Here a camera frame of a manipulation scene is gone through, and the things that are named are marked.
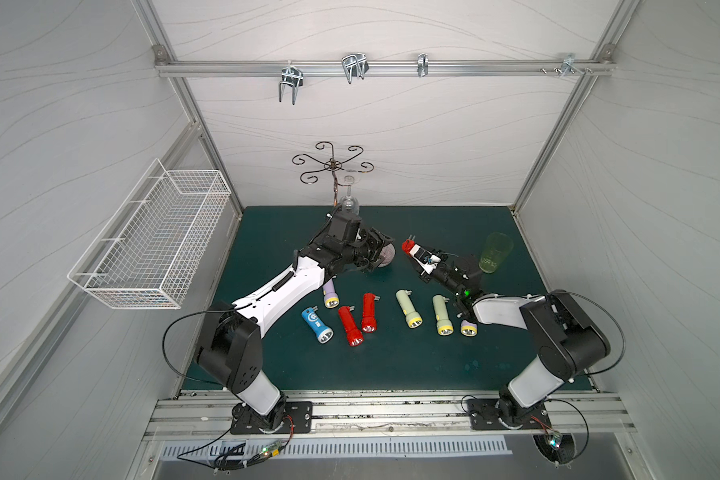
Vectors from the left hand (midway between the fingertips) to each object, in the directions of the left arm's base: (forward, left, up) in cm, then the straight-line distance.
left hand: (396, 246), depth 79 cm
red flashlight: (-16, +11, -22) cm, 30 cm away
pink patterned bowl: (+14, +1, -22) cm, 26 cm away
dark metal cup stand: (+26, +19, +7) cm, 33 cm away
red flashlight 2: (-11, +7, -22) cm, 25 cm away
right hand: (+6, -6, -6) cm, 11 cm away
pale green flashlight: (-11, -6, -21) cm, 25 cm away
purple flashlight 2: (-13, -22, -22) cm, 34 cm away
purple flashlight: (-5, +19, -20) cm, 28 cm away
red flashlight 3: (+4, -4, -4) cm, 6 cm away
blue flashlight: (-16, +20, -20) cm, 33 cm away
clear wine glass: (+16, +14, 0) cm, 21 cm away
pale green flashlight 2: (-13, -15, -21) cm, 29 cm away
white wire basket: (-9, +59, +7) cm, 61 cm away
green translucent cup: (+12, -35, -15) cm, 40 cm away
